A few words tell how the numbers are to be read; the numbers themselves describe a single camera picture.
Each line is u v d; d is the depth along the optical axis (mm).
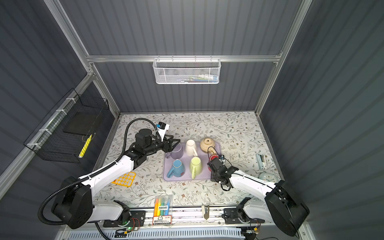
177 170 822
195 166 824
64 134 722
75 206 412
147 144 647
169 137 798
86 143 695
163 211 755
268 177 846
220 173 666
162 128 704
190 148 911
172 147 738
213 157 867
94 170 961
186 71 1238
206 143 920
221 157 806
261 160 912
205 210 741
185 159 973
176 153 908
